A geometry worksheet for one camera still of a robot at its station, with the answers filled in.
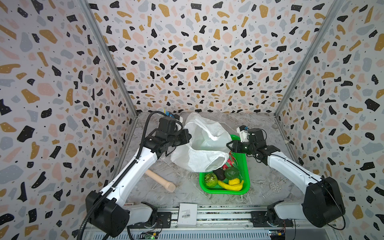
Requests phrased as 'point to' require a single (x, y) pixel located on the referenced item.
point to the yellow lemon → (234, 181)
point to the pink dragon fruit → (231, 162)
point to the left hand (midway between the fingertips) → (192, 133)
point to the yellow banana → (235, 187)
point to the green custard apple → (210, 179)
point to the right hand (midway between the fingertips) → (227, 142)
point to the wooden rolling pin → (170, 187)
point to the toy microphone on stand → (166, 112)
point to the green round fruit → (231, 173)
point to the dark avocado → (220, 173)
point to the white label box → (187, 214)
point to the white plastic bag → (208, 150)
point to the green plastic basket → (244, 175)
